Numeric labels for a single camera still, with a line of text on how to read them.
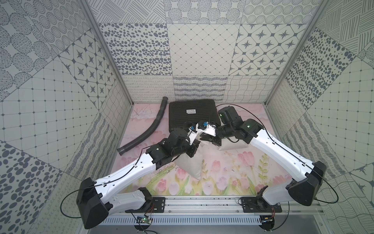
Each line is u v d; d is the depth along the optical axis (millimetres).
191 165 779
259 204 660
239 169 868
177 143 546
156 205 733
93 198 384
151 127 1033
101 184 410
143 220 701
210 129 594
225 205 750
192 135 633
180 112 1053
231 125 538
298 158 427
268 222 718
